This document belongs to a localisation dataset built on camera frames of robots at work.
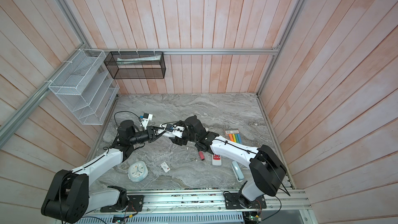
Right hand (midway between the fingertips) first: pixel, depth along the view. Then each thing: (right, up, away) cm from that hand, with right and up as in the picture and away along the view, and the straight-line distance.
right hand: (173, 129), depth 80 cm
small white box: (-5, -21, +3) cm, 22 cm away
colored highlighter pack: (+36, -6, +16) cm, 40 cm away
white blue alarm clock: (-19, -23, +1) cm, 30 cm away
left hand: (-3, -2, -2) cm, 4 cm away
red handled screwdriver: (+15, -17, +8) cm, 24 cm away
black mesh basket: (-26, +39, +17) cm, 50 cm away
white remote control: (-1, +2, -14) cm, 14 cm away
